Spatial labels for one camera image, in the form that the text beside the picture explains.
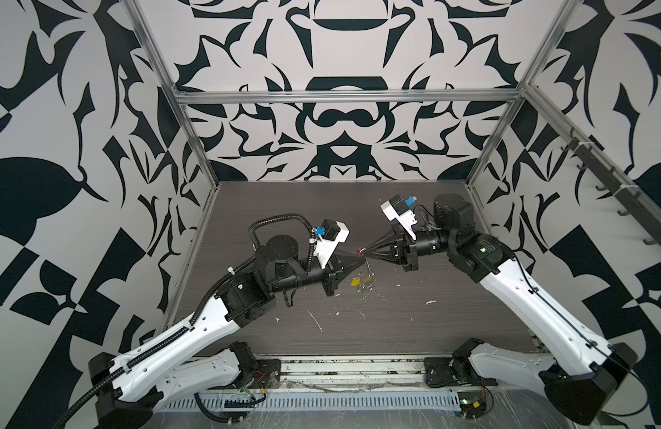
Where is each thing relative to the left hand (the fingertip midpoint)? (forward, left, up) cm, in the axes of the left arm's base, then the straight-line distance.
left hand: (365, 253), depth 57 cm
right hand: (0, -1, 0) cm, 1 cm away
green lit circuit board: (-25, -29, -37) cm, 53 cm away
